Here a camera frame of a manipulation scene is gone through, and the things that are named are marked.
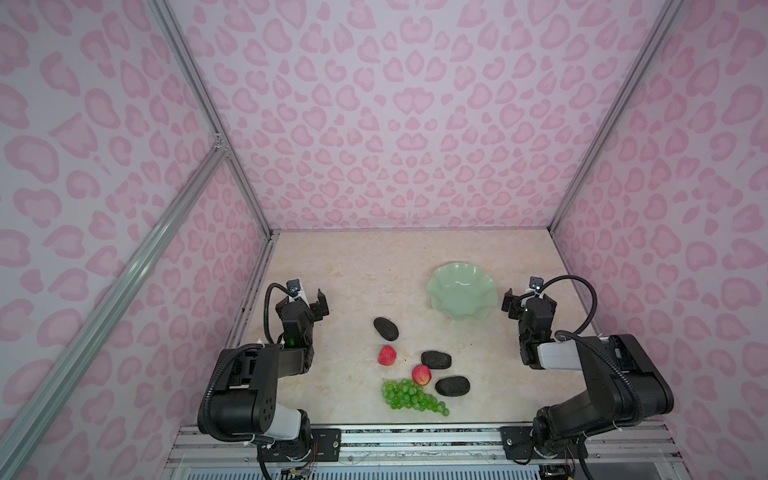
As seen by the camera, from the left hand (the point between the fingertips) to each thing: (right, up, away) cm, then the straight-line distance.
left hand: (305, 289), depth 91 cm
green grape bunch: (+30, -25, -14) cm, 41 cm away
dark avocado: (+25, -12, -1) cm, 27 cm away
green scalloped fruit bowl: (+50, -2, +12) cm, 52 cm away
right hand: (+68, 0, +1) cm, 68 cm away
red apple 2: (+34, -22, -10) cm, 42 cm away
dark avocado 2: (+39, -19, -7) cm, 44 cm away
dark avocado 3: (+42, -24, -12) cm, 50 cm away
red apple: (+25, -18, -7) cm, 31 cm away
